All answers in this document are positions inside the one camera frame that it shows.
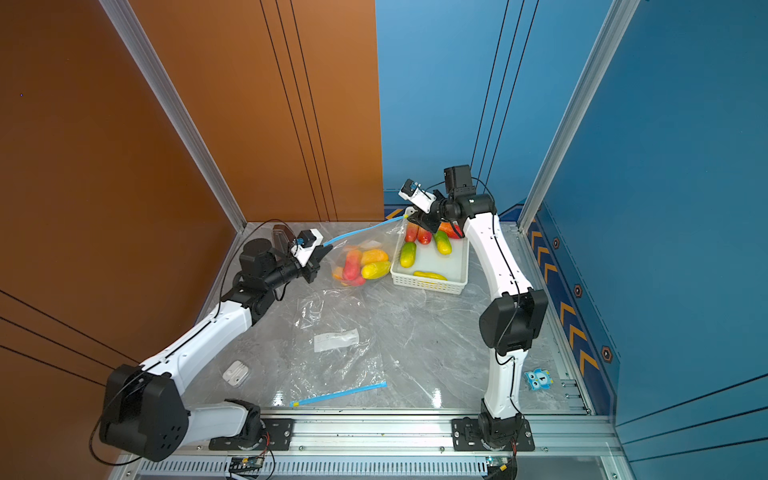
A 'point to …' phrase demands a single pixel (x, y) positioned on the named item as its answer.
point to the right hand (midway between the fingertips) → (417, 209)
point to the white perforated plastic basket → (422, 267)
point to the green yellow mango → (443, 243)
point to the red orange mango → (352, 268)
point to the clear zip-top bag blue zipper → (365, 259)
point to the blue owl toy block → (539, 379)
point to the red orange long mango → (424, 236)
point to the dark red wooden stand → (282, 238)
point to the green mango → (407, 256)
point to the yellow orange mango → (429, 275)
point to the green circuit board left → (246, 463)
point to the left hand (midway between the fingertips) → (328, 241)
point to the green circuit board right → (498, 461)
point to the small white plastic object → (236, 373)
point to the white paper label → (335, 340)
